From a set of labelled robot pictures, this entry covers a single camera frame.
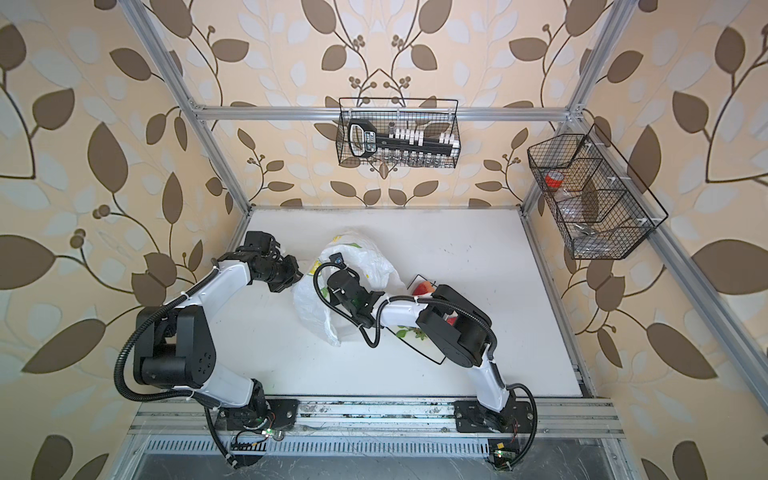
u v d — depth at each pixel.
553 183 0.89
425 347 0.84
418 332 0.85
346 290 0.67
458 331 0.50
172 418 0.76
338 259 0.79
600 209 0.74
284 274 0.80
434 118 0.91
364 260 0.84
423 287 0.93
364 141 0.85
